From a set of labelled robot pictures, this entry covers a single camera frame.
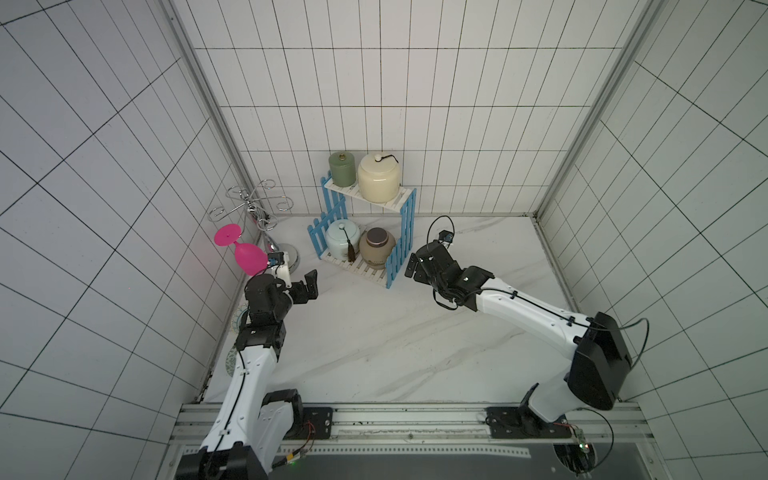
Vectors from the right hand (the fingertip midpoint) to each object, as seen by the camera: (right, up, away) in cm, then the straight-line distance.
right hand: (410, 267), depth 83 cm
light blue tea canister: (-23, +9, +14) cm, 29 cm away
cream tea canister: (-9, +25, -3) cm, 27 cm away
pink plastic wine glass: (-47, +2, +4) cm, 47 cm away
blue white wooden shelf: (-25, +19, +20) cm, 38 cm away
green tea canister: (-20, +29, +3) cm, 36 cm away
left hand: (-31, -3, -1) cm, 32 cm away
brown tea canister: (-10, +5, +9) cm, 15 cm away
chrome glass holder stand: (-45, +18, +3) cm, 49 cm away
